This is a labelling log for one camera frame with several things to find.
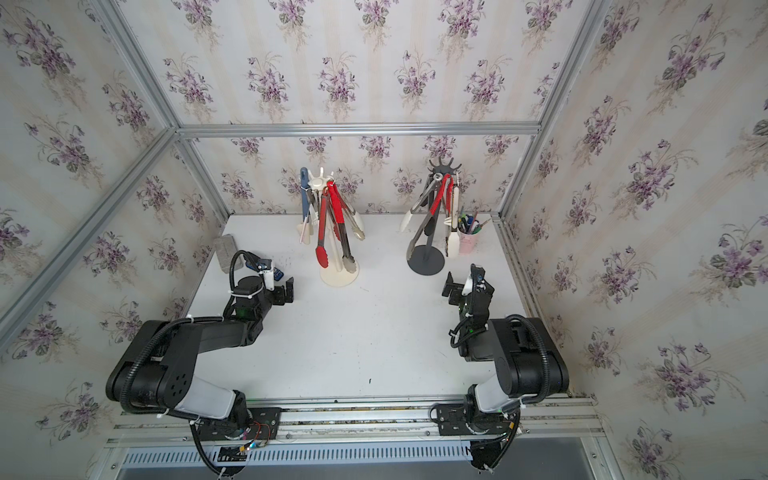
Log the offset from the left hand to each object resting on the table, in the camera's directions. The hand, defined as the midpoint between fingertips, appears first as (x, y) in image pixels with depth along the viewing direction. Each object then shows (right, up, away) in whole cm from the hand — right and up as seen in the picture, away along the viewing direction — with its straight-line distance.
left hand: (277, 279), depth 93 cm
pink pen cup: (+64, +16, +8) cm, 66 cm away
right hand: (+61, +1, -3) cm, 61 cm away
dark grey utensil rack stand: (+50, +6, +12) cm, 52 cm away
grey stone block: (-23, +10, +12) cm, 28 cm away
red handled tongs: (+24, +6, -7) cm, 26 cm away
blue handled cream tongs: (+11, +16, -9) cm, 21 cm away
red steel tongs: (+17, +9, -13) cm, 23 cm away
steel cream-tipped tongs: (+25, +19, -7) cm, 32 cm away
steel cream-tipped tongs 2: (+54, +12, -11) cm, 56 cm away
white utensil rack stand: (+16, +1, +9) cm, 19 cm away
